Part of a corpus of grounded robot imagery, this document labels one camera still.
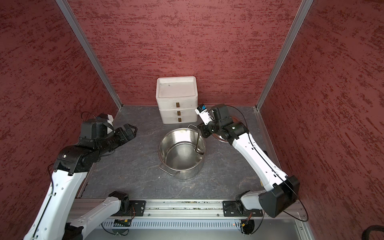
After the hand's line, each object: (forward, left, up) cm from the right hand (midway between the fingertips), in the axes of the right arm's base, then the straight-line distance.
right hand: (199, 128), depth 75 cm
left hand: (-7, +32, +6) cm, 33 cm away
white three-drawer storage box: (+23, +13, -1) cm, 27 cm away
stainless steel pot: (0, +15, -23) cm, 28 cm away
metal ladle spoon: (-2, 0, -21) cm, 21 cm away
